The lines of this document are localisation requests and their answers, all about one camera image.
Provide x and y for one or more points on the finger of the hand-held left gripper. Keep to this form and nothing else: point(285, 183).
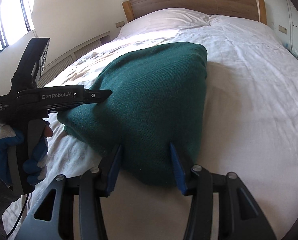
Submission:
point(98, 95)

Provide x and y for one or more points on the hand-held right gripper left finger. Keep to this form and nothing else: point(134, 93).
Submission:
point(115, 170)

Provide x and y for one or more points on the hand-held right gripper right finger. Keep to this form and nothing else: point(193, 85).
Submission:
point(177, 170)

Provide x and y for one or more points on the green knit sweater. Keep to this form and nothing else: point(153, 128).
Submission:
point(151, 100)

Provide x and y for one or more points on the person's left hand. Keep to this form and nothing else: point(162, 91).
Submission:
point(1, 150)

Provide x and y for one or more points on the slatted wooden cabinet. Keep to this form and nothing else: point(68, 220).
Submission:
point(71, 55)

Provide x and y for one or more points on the window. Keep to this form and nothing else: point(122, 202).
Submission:
point(11, 17)

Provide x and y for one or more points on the bed with beige sheet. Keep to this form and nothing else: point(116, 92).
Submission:
point(239, 105)

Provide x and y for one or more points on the white pillow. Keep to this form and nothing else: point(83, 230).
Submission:
point(169, 20)
point(239, 22)

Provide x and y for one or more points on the wooden headboard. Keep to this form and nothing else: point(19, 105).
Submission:
point(189, 2)

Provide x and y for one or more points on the wall switch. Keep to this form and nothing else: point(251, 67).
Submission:
point(119, 24)
point(283, 29)

